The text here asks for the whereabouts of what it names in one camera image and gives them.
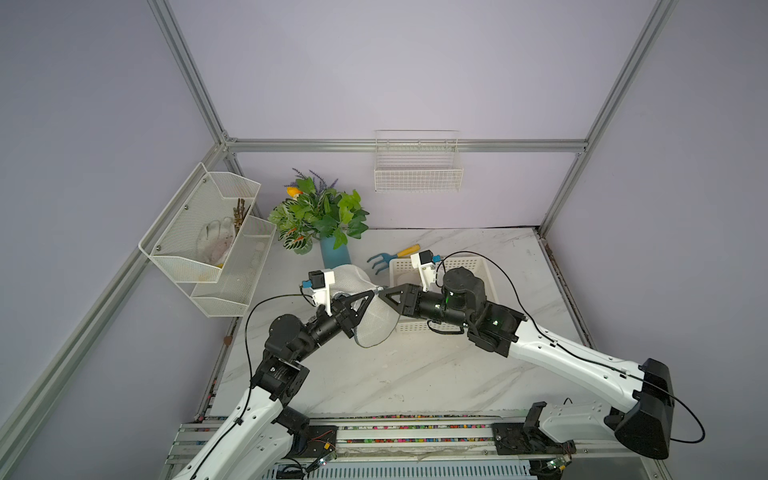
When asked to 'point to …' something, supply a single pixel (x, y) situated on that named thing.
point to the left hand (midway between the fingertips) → (371, 297)
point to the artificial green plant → (314, 210)
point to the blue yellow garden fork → (386, 258)
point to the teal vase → (334, 257)
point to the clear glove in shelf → (215, 240)
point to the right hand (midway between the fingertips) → (382, 300)
